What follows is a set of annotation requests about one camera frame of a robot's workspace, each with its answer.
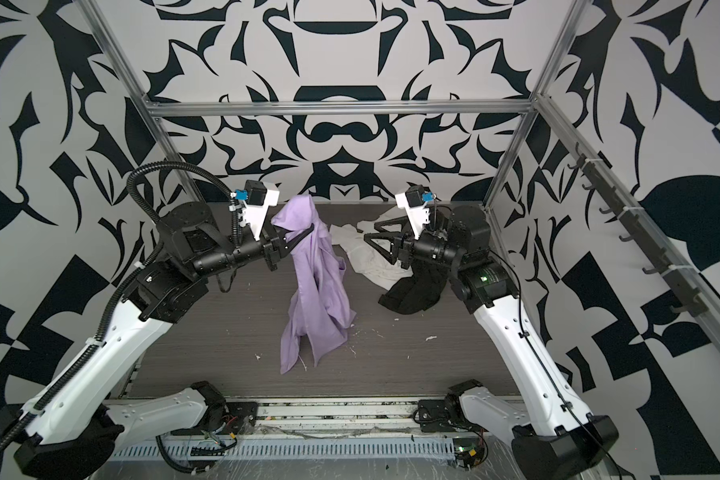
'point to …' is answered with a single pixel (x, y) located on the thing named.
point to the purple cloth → (319, 310)
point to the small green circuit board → (468, 452)
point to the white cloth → (363, 255)
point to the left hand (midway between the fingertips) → (310, 217)
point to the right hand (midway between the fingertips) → (374, 232)
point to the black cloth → (418, 290)
